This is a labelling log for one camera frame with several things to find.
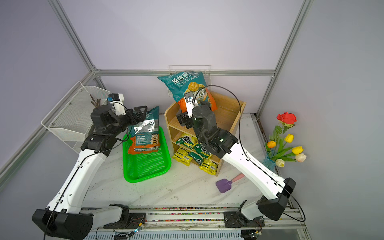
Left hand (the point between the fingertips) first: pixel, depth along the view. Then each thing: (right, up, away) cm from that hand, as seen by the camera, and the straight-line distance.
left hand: (139, 108), depth 70 cm
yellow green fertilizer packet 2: (+30, -21, +9) cm, 38 cm away
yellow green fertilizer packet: (+23, -16, +12) cm, 31 cm away
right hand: (+25, -1, -5) cm, 26 cm away
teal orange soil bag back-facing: (-5, -15, +20) cm, 26 cm away
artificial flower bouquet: (+64, -18, -3) cm, 66 cm away
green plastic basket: (-7, -34, +23) cm, 42 cm away
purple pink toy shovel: (+44, -43, +16) cm, 63 cm away
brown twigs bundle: (-30, +5, +15) cm, 34 cm away
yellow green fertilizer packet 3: (+18, -27, +23) cm, 40 cm away
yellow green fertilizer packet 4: (+35, -33, +21) cm, 52 cm away
